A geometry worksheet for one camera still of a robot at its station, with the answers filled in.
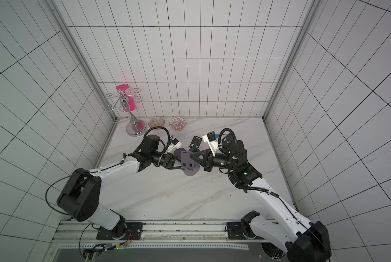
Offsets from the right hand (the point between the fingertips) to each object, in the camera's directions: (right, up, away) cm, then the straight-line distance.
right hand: (192, 152), depth 66 cm
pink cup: (-46, +27, +48) cm, 71 cm away
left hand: (-5, -9, +8) cm, 13 cm away
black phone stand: (+1, +1, +29) cm, 29 cm away
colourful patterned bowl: (-12, +14, +48) cm, 51 cm away
